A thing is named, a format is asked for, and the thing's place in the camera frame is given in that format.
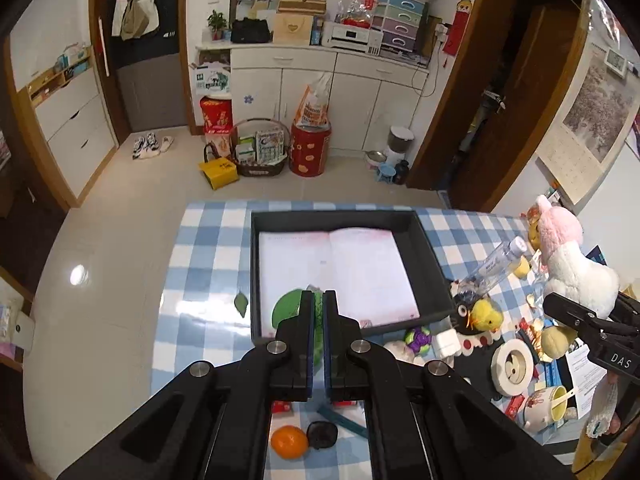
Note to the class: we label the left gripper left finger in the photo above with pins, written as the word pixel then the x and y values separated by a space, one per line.
pixel 238 402

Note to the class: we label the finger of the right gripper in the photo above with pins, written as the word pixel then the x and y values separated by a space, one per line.
pixel 577 317

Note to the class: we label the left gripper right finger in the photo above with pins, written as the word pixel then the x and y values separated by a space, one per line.
pixel 356 369

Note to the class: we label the white pink plush bunny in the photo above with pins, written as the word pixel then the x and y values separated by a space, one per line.
pixel 571 274

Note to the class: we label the green crochet rattle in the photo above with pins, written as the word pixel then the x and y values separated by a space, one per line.
pixel 288 306

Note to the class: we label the orange mandarin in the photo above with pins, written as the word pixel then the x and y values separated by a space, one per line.
pixel 289 442

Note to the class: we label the purple green spinner toy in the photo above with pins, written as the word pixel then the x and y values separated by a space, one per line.
pixel 418 339

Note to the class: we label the black round cap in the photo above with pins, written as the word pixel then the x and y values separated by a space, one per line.
pixel 321 434

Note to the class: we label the white tape roll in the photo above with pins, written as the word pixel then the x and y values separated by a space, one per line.
pixel 512 368

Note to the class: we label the white power adapter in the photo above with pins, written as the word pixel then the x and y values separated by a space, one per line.
pixel 446 344

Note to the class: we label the yellow chick toy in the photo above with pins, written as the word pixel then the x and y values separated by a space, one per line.
pixel 484 317

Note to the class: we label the gloved right hand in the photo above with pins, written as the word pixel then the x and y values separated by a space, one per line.
pixel 603 418

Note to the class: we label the green leaf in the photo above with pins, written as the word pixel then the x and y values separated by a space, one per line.
pixel 241 303

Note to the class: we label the white yellow mug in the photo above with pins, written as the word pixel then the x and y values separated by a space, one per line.
pixel 545 407

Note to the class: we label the open white book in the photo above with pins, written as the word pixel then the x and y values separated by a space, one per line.
pixel 362 266

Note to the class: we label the clear plastic water bottle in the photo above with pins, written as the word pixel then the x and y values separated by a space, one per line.
pixel 500 263

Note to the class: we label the black cat felt mat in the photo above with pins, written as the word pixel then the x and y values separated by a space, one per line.
pixel 473 363

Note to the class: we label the black storage tray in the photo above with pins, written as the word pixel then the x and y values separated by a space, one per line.
pixel 425 274

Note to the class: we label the yellow paper bag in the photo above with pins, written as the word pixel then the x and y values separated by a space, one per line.
pixel 218 171

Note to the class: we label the dark wicker basket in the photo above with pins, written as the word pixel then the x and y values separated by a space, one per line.
pixel 259 147

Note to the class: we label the red round tin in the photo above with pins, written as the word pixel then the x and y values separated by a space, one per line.
pixel 309 149

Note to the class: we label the pet feeder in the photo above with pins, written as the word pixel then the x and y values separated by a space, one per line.
pixel 398 142

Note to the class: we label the pair of sneakers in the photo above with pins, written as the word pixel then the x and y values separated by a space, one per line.
pixel 151 146

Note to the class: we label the orange plastic bag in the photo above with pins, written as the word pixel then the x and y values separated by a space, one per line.
pixel 313 108

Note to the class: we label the brown wooden door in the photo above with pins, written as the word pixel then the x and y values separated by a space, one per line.
pixel 504 86

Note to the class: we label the white cabinet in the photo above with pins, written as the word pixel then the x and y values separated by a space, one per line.
pixel 364 95

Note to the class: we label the white printer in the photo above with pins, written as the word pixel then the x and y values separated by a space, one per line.
pixel 352 38

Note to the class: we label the white drawer unit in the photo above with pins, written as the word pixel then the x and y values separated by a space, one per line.
pixel 66 129

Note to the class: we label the black bag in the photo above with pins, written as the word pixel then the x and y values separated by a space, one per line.
pixel 250 31

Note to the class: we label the potted plant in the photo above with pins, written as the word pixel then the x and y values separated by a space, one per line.
pixel 217 24

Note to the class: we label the pastel drawer tower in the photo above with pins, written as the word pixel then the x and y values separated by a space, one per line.
pixel 399 22

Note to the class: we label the wall calendar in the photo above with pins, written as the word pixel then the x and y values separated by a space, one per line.
pixel 591 124

